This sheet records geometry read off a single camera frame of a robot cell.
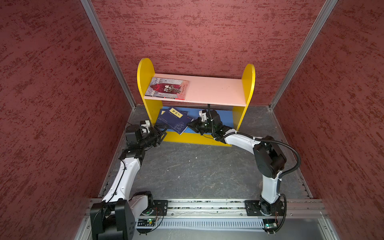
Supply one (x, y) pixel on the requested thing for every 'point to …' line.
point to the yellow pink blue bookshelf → (195, 110)
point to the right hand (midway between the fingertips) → (185, 126)
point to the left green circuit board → (146, 222)
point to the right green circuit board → (270, 225)
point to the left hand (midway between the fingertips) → (169, 131)
